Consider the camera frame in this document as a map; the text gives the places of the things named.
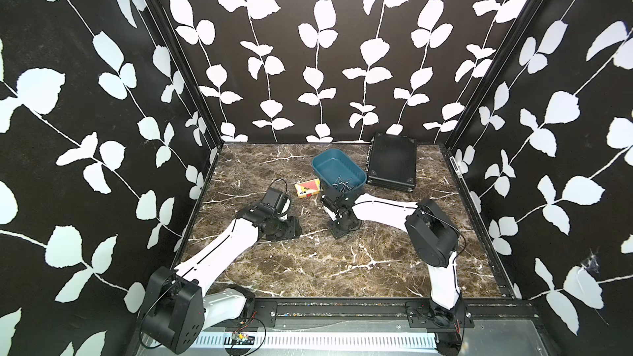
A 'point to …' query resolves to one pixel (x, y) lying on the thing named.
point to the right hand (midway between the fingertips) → (334, 229)
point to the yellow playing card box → (307, 188)
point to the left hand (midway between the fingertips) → (297, 228)
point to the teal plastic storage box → (332, 164)
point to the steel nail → (341, 185)
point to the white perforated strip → (405, 340)
